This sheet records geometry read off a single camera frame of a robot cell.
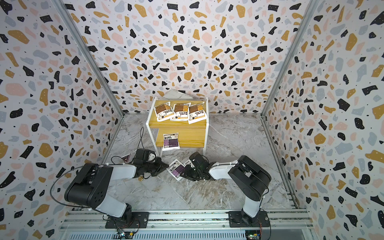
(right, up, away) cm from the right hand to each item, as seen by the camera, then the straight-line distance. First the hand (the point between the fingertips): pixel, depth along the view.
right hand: (180, 176), depth 86 cm
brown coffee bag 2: (+2, +36, -13) cm, 38 cm away
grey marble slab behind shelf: (-6, +51, +17) cm, 54 cm away
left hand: (-7, +5, +4) cm, 10 cm away
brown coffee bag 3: (+10, +35, -14) cm, 39 cm away
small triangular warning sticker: (-37, +9, +11) cm, 40 cm away
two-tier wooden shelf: (+1, +30, -14) cm, 33 cm away
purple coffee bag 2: (-4, +3, +4) cm, 6 cm away
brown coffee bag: (-6, +36, -13) cm, 39 cm away
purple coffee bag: (-5, +20, -2) cm, 21 cm away
